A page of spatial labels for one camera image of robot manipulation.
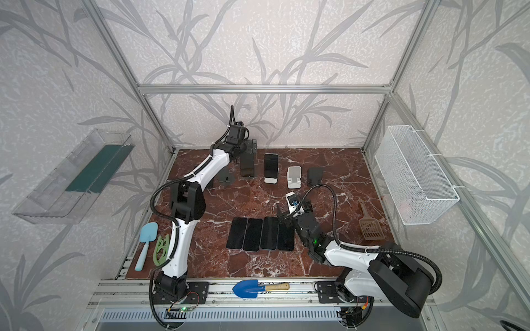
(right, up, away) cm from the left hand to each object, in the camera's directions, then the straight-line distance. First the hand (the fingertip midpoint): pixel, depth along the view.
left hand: (248, 143), depth 102 cm
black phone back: (-2, -11, +10) cm, 15 cm away
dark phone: (+18, -42, -16) cm, 48 cm away
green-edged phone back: (+12, -11, -3) cm, 17 cm away
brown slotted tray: (+57, -39, -11) cm, 69 cm away
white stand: (+11, -19, +3) cm, 22 cm away
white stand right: (+23, -17, +1) cm, 29 cm away
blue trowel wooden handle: (+5, -58, -25) cm, 63 cm away
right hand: (+20, -25, -19) cm, 37 cm away
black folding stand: (+34, -17, +1) cm, 37 cm away
